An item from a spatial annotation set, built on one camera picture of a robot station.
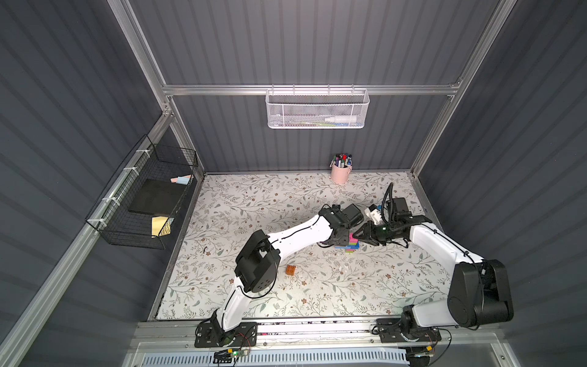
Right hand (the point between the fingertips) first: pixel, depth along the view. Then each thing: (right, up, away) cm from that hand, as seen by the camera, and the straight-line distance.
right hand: (357, 238), depth 85 cm
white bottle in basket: (-4, +48, +9) cm, 49 cm away
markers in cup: (-1, +33, +24) cm, 41 cm away
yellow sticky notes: (-59, +8, -24) cm, 64 cm away
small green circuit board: (-45, -34, -14) cm, 58 cm away
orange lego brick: (-25, -12, +2) cm, 28 cm away
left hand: (-5, -2, 0) cm, 6 cm away
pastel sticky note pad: (-65, +22, -2) cm, 69 cm away
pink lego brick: (-2, 0, 0) cm, 2 cm away
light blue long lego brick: (-2, -4, +4) cm, 6 cm away
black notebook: (-69, +16, -9) cm, 72 cm away
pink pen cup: (-1, +26, +30) cm, 40 cm away
